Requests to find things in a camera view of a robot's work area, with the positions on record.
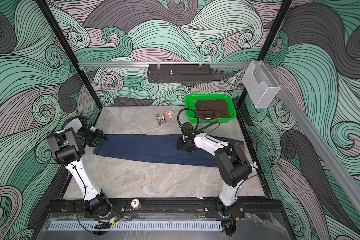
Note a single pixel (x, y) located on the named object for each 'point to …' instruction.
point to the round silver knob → (136, 204)
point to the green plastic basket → (190, 114)
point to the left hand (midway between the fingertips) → (102, 139)
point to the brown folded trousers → (209, 109)
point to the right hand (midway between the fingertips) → (179, 147)
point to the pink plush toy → (169, 114)
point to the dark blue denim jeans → (157, 148)
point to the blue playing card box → (161, 118)
